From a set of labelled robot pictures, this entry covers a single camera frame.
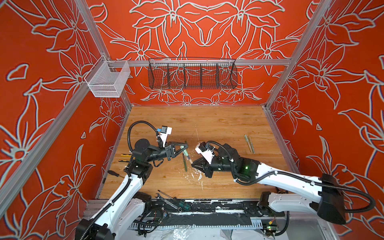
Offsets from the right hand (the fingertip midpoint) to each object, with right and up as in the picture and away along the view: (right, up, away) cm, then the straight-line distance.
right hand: (190, 164), depth 67 cm
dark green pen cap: (-3, +6, +31) cm, 32 cm away
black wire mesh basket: (-1, +53, +34) cm, 63 cm away
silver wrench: (-6, -24, +6) cm, 26 cm away
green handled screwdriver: (-4, -22, +6) cm, 23 cm away
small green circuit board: (+39, -30, +2) cm, 49 cm away
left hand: (-2, +8, -2) cm, 9 cm away
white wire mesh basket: (-54, +47, +27) cm, 76 cm away
